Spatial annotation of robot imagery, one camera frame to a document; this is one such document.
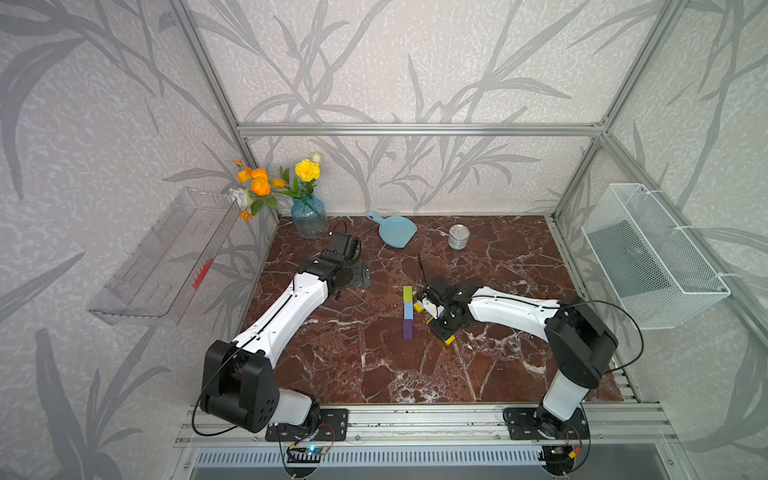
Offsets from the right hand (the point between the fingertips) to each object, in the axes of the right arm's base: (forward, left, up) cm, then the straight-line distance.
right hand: (438, 327), depth 89 cm
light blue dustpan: (+40, +14, -1) cm, 42 cm away
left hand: (+11, +25, +14) cm, 30 cm away
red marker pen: (0, +55, +31) cm, 63 cm away
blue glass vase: (+38, +43, +10) cm, 59 cm away
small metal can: (+34, -10, +3) cm, 35 cm away
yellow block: (-5, -3, +2) cm, 6 cm away
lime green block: (+11, +9, +1) cm, 14 cm away
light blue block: (+6, +9, -1) cm, 10 cm away
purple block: (0, +9, -1) cm, 9 cm away
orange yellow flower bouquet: (+24, +47, +33) cm, 63 cm away
